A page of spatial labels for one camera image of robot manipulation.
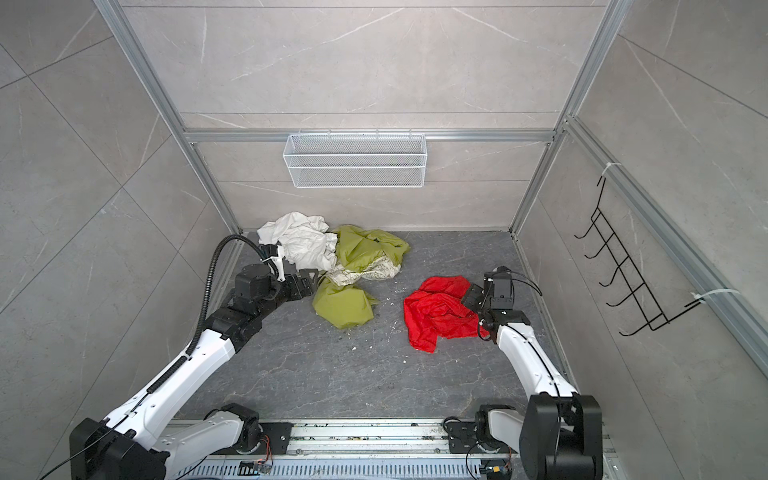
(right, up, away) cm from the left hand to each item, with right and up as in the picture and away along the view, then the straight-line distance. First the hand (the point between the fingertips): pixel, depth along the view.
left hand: (303, 268), depth 78 cm
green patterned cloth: (+14, +4, +17) cm, 23 cm away
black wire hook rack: (+79, 0, -10) cm, 80 cm away
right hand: (+49, -7, +9) cm, 50 cm away
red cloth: (+38, -14, +12) cm, 42 cm away
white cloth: (-6, +7, +29) cm, 30 cm away
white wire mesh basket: (+9, +36, +22) cm, 43 cm away
